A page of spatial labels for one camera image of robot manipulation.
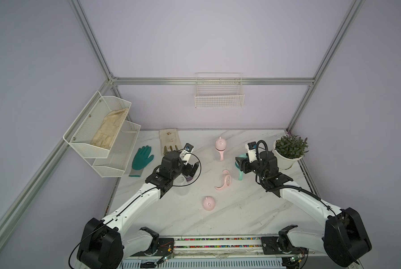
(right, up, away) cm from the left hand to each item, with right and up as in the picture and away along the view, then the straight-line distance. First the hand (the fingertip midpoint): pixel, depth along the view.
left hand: (188, 159), depth 82 cm
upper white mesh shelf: (-43, +13, -7) cm, 45 cm away
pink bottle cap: (+17, +8, +8) cm, 20 cm away
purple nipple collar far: (-1, -12, +14) cm, 18 cm away
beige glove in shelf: (-39, +11, -6) cm, 41 cm away
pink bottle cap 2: (+10, -22, 0) cm, 24 cm away
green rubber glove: (-33, -3, +22) cm, 39 cm away
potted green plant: (+54, +5, +6) cm, 54 cm away
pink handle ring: (+21, -14, +11) cm, 28 cm away
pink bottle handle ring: (+18, +1, +11) cm, 21 cm away
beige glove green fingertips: (-17, +10, +32) cm, 38 cm away
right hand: (+28, 0, +3) cm, 28 cm away
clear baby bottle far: (-1, -7, -23) cm, 24 cm away
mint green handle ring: (+27, -10, +4) cm, 29 cm away
